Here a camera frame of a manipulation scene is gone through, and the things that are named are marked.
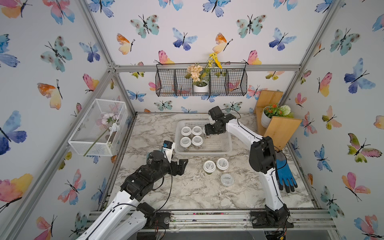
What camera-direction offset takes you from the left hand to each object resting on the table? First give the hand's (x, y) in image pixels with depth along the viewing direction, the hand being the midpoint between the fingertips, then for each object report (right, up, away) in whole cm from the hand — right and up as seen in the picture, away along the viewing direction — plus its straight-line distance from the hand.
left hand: (181, 157), depth 73 cm
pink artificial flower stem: (-36, +18, +3) cm, 40 cm away
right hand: (+16, +14, +25) cm, 33 cm away
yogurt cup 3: (0, +5, +23) cm, 23 cm away
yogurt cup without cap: (+24, -14, +9) cm, 29 cm away
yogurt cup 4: (+15, -8, +12) cm, 20 cm away
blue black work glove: (+58, -13, +14) cm, 61 cm away
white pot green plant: (+53, +25, +16) cm, 60 cm away
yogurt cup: (0, +12, +26) cm, 29 cm away
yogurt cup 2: (+8, +12, +27) cm, 30 cm away
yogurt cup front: (+8, +6, +23) cm, 25 cm away
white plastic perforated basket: (+24, +4, +29) cm, 38 cm away
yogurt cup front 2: (+22, -7, +13) cm, 27 cm away
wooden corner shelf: (+53, +14, +11) cm, 56 cm away
